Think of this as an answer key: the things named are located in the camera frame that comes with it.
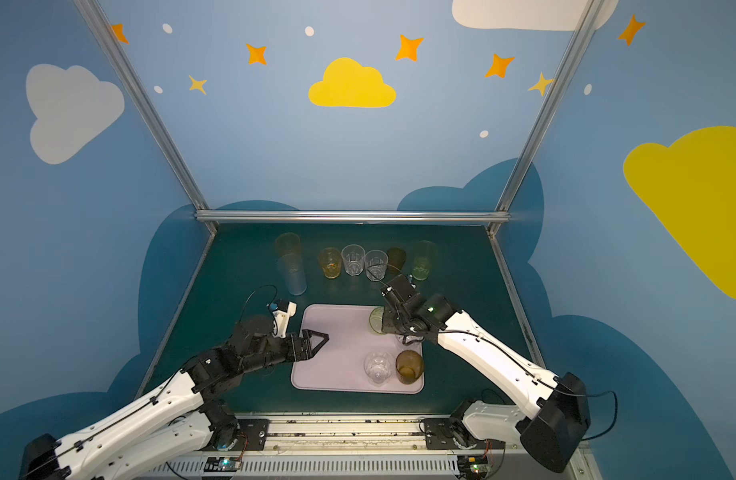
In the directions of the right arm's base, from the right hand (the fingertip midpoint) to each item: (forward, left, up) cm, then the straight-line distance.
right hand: (392, 318), depth 78 cm
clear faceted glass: (-8, +3, -15) cm, 18 cm away
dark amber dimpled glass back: (+29, -2, -10) cm, 30 cm away
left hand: (-8, +18, +1) cm, 19 cm away
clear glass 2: (+27, +5, -12) cm, 31 cm away
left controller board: (-33, +40, -15) cm, 54 cm away
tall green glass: (+28, -11, -7) cm, 31 cm away
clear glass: (+31, +14, -12) cm, 36 cm away
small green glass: (-1, +4, 0) cm, 4 cm away
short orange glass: (+29, +22, -13) cm, 39 cm away
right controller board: (-30, -21, -17) cm, 40 cm away
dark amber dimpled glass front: (-7, -6, -15) cm, 18 cm away
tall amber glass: (+29, +36, -4) cm, 46 cm away
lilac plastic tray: (-8, +15, -15) cm, 23 cm away
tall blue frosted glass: (+21, +34, -9) cm, 41 cm away
